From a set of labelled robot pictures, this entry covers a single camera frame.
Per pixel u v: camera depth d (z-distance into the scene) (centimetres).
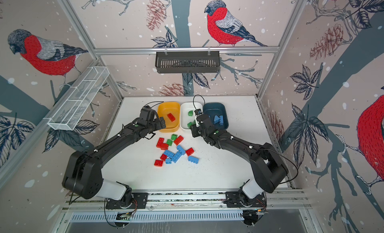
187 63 106
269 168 43
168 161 86
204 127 66
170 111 108
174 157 88
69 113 71
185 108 113
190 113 110
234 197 74
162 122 81
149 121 69
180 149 89
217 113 109
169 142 93
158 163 86
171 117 107
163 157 88
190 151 90
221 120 104
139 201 73
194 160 86
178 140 95
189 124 103
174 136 97
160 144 92
